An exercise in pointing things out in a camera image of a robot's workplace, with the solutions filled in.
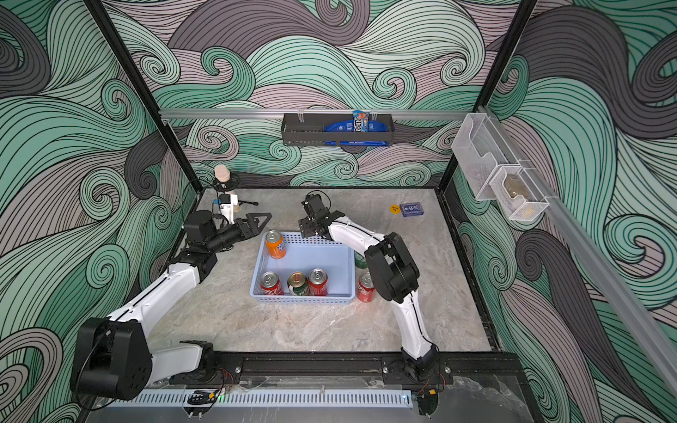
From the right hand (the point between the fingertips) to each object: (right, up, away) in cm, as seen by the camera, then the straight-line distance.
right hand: (314, 223), depth 98 cm
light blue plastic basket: (+8, -13, -5) cm, 16 cm away
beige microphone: (-31, +18, -11) cm, 37 cm away
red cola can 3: (+17, -19, -20) cm, 32 cm away
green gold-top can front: (-4, -17, -19) cm, 25 cm away
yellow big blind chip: (+35, +6, +16) cm, 38 cm away
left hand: (-14, +4, -19) cm, 24 cm away
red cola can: (-13, -18, -19) cm, 29 cm away
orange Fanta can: (-13, -7, -8) cm, 17 cm away
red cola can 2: (+2, -17, -19) cm, 25 cm away
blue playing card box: (+41, +6, +12) cm, 43 cm away
